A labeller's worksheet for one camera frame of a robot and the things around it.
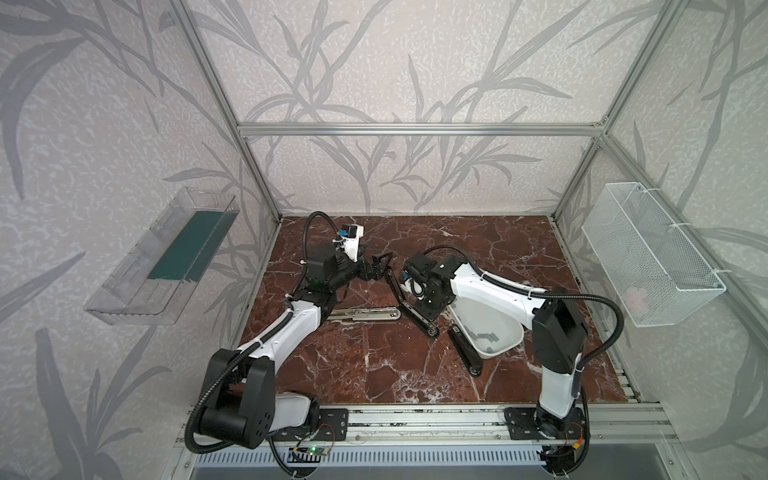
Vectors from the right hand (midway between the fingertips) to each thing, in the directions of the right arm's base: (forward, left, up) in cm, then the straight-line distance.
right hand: (427, 301), depth 87 cm
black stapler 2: (-13, -11, -5) cm, 18 cm away
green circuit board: (-36, +28, -7) cm, 46 cm away
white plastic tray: (-6, -19, -6) cm, 21 cm away
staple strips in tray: (-8, -19, -8) cm, 22 cm away
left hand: (+9, +12, +16) cm, 22 cm away
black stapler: (0, +6, -6) cm, 8 cm away
